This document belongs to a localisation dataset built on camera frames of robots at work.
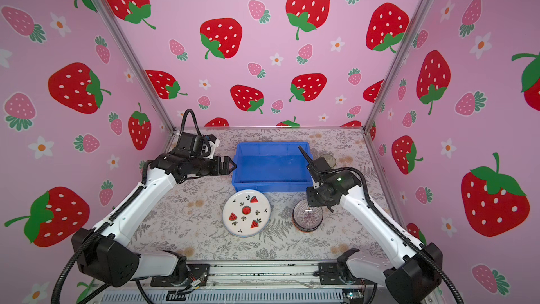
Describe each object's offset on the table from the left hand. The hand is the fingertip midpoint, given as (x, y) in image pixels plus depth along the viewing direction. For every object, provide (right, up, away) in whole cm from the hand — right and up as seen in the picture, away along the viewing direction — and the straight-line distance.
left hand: (228, 165), depth 79 cm
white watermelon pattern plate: (+6, -20, +7) cm, 22 cm away
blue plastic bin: (+16, -3, +26) cm, 30 cm away
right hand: (+32, -12, -2) cm, 34 cm away
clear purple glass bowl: (+30, -21, +1) cm, 37 cm away
